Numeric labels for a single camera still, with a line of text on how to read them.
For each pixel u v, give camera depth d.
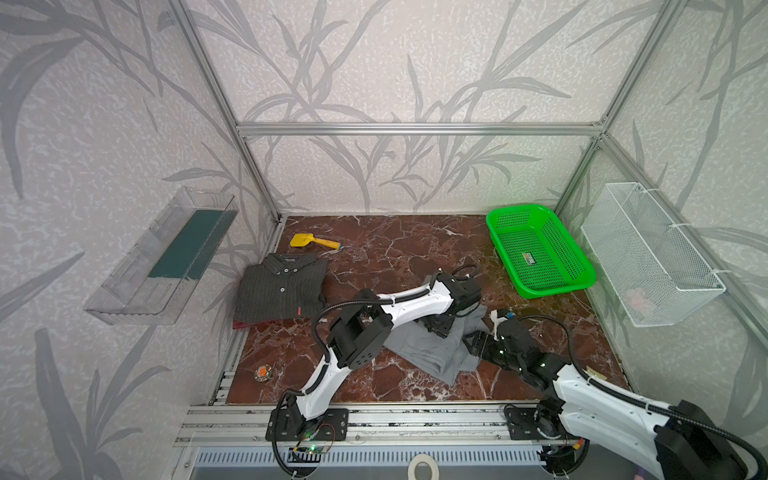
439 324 0.78
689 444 0.41
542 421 0.65
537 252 1.09
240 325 0.91
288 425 0.63
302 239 1.12
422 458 0.69
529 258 1.07
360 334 0.52
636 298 0.74
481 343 0.75
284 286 0.93
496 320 0.80
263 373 0.82
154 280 0.64
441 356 0.80
